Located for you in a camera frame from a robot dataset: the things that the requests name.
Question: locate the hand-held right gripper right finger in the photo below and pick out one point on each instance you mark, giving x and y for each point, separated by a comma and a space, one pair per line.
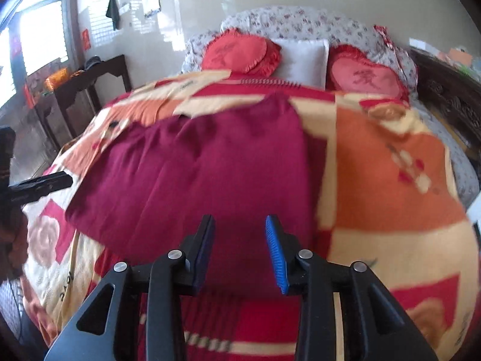
276, 259

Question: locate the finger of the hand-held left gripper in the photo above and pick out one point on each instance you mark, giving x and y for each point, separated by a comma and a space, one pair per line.
45, 187

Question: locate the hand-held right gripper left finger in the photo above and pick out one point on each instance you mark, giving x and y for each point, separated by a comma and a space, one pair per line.
203, 259

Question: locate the maroon knit sweater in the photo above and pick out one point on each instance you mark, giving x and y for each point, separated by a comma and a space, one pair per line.
206, 165

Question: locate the person's left hand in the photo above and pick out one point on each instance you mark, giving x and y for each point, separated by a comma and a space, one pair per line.
17, 244

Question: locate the dark wooden side table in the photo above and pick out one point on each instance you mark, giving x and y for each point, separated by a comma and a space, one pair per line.
75, 97

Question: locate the orange basket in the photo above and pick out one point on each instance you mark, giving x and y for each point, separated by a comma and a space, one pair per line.
56, 79

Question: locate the window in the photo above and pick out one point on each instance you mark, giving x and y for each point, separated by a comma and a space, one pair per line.
37, 37

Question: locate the dark hat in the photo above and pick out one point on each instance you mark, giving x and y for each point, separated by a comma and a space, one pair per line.
94, 64

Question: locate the red orange printed blanket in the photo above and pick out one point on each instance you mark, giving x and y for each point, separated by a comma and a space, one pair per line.
379, 165

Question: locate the dark hanging cloth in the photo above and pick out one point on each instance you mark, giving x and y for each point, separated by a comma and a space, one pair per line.
113, 11

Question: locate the white pillow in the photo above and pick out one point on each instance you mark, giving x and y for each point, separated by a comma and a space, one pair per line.
300, 62

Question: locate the red heart pillow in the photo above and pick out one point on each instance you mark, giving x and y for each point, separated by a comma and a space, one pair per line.
236, 50
366, 77

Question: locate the floral bed sheet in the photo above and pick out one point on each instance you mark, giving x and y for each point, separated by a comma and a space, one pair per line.
451, 143

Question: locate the floral padded headboard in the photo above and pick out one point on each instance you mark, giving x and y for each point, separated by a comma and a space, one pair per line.
300, 22

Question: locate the floral pillow with red ruffle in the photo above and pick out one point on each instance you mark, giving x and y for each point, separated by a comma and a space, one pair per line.
394, 52

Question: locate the dark carved wooden cabinet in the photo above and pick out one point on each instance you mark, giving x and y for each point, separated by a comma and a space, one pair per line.
451, 90

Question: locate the orange box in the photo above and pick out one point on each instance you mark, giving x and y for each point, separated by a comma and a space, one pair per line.
460, 56

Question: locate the red wall sticker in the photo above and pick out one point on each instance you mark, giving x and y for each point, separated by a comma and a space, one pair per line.
86, 39

